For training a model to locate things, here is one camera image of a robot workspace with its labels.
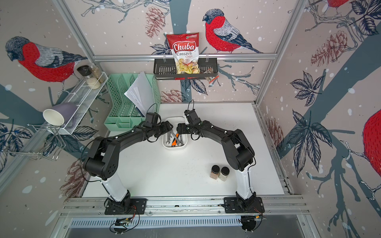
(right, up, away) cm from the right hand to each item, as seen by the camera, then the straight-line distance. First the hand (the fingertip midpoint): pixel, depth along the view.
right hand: (180, 128), depth 96 cm
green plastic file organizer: (-44, +9, +15) cm, 47 cm away
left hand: (-6, +2, 0) cm, 6 cm away
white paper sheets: (-26, +23, 0) cm, 35 cm away
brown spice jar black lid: (+20, -21, -20) cm, 35 cm away
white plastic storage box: (-6, -8, +3) cm, 10 cm away
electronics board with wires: (-26, -45, -25) cm, 58 cm away
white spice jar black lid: (+25, -22, -20) cm, 39 cm away
